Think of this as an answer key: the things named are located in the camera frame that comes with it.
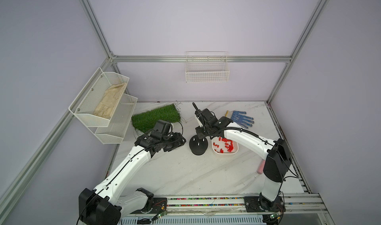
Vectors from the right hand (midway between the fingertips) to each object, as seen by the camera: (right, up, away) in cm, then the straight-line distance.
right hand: (201, 132), depth 86 cm
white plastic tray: (+13, -10, +10) cm, 19 cm away
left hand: (-11, -5, -9) cm, 15 cm away
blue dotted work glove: (+30, +7, +25) cm, 39 cm away
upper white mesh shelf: (-55, +17, -10) cm, 59 cm away
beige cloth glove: (-51, +15, -9) cm, 54 cm away
